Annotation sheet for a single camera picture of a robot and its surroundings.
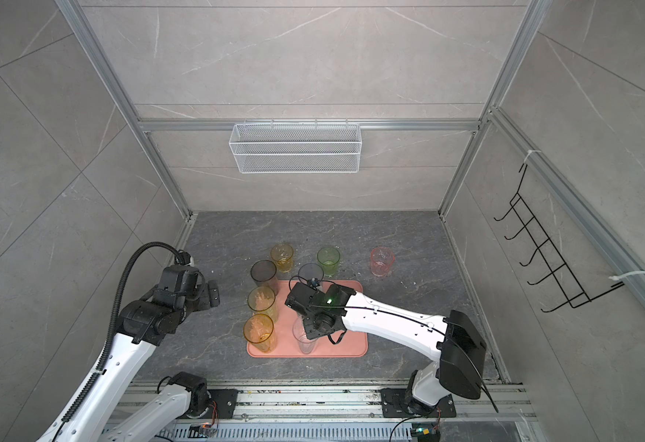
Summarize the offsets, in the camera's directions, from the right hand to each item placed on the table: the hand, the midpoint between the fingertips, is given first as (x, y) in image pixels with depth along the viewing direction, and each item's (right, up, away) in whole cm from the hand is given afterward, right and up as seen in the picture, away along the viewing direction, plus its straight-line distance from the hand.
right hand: (316, 324), depth 77 cm
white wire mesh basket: (-9, +58, +24) cm, 63 cm away
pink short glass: (+24, +16, +26) cm, 38 cm away
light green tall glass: (-20, +3, +18) cm, 27 cm away
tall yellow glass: (-16, -1, -2) cm, 16 cm away
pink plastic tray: (+7, +2, -19) cm, 20 cm away
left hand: (-33, +12, -3) cm, 35 cm away
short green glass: (+4, +17, +25) cm, 31 cm away
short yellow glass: (-15, +18, +29) cm, 37 cm away
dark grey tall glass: (-17, +14, +7) cm, 23 cm away
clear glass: (-3, -5, -1) cm, 6 cm away
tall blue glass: (-2, +14, +7) cm, 16 cm away
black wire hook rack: (+57, +13, -19) cm, 61 cm away
